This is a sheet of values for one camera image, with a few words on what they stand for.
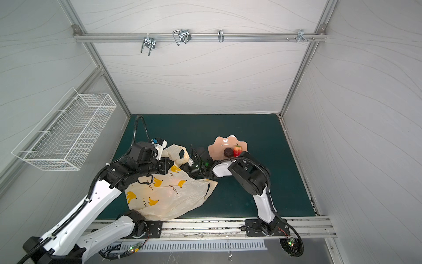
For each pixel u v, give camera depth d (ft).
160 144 2.13
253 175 1.74
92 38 2.56
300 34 2.51
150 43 2.62
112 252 2.25
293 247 2.38
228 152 3.13
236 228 2.49
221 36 2.57
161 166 2.05
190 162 2.73
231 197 2.75
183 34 2.51
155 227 2.42
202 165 2.47
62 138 2.21
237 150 3.13
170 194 2.38
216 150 3.23
